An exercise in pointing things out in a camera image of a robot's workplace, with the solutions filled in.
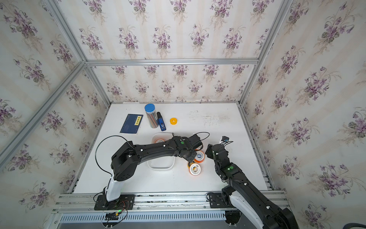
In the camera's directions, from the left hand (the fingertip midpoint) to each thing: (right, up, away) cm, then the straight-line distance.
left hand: (193, 157), depth 86 cm
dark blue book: (-44, +19, +19) cm, 52 cm away
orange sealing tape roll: (-22, +9, +9) cm, 26 cm away
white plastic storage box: (-18, -4, +1) cm, 18 cm away
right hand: (+13, +7, -1) cm, 15 cm away
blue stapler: (-22, +21, +16) cm, 35 cm away
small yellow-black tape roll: (-2, -4, 0) cm, 5 cm away
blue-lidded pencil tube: (-28, +30, +5) cm, 41 cm away
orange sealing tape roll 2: (+1, -6, -2) cm, 7 cm away
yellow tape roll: (-14, +21, +22) cm, 33 cm away
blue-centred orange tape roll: (+4, 0, 0) cm, 4 cm away
